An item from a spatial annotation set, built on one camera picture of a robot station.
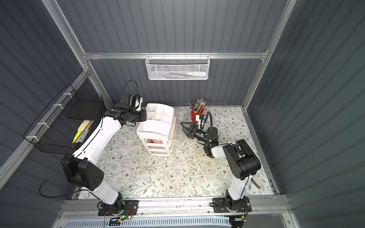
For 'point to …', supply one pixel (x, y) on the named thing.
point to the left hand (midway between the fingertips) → (146, 115)
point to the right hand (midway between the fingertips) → (182, 127)
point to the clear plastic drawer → (176, 138)
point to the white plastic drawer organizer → (155, 131)
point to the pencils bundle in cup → (197, 107)
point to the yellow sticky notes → (81, 128)
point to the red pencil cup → (193, 115)
